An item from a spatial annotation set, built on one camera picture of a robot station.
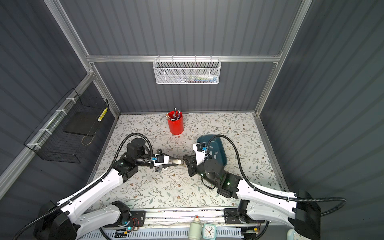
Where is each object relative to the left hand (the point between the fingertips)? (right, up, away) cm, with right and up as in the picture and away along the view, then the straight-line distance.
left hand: (178, 158), depth 70 cm
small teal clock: (+15, -34, -2) cm, 37 cm away
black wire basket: (-56, +12, +2) cm, 57 cm away
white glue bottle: (+8, -31, -6) cm, 32 cm away
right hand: (+4, 0, 0) cm, 4 cm away
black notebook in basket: (-49, +17, +7) cm, 53 cm away
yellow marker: (-43, +22, +12) cm, 50 cm away
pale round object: (+51, -34, -3) cm, 62 cm away
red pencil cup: (-5, +19, +26) cm, 33 cm away
